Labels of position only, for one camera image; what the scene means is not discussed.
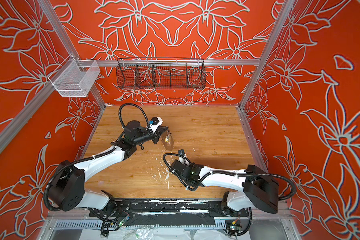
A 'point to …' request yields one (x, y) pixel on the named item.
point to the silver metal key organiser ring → (169, 145)
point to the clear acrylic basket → (74, 78)
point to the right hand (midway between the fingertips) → (181, 167)
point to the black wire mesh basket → (160, 73)
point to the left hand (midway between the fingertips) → (166, 125)
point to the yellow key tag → (166, 139)
